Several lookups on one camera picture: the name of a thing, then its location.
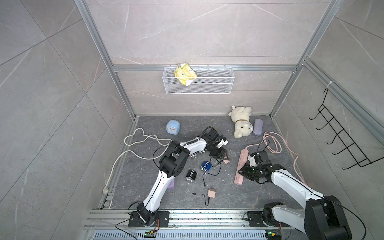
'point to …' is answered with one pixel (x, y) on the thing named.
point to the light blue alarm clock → (173, 127)
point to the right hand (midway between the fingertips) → (240, 172)
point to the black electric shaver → (193, 155)
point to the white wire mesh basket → (217, 80)
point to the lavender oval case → (257, 130)
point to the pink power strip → (239, 177)
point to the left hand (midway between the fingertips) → (228, 157)
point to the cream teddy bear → (240, 115)
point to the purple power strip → (172, 184)
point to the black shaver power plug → (191, 175)
